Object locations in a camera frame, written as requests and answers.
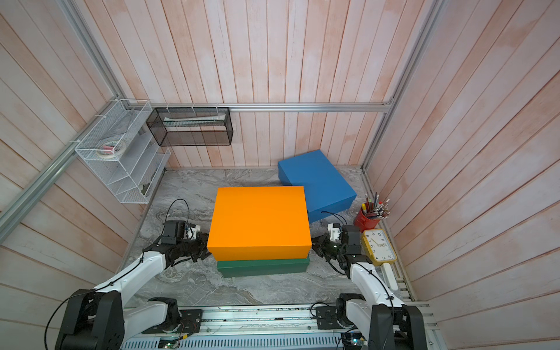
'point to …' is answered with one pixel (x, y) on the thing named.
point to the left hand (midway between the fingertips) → (220, 246)
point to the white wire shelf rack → (131, 176)
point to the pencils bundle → (376, 208)
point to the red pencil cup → (363, 222)
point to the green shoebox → (239, 268)
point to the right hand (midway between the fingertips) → (307, 239)
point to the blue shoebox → (326, 189)
